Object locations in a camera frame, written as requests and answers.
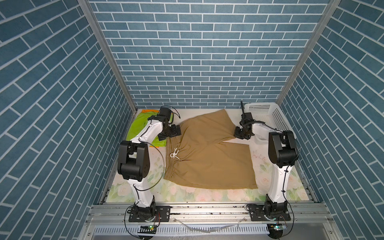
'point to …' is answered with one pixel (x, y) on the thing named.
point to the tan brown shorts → (199, 156)
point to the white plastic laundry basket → (270, 114)
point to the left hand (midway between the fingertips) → (174, 134)
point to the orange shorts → (145, 110)
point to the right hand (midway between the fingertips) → (235, 133)
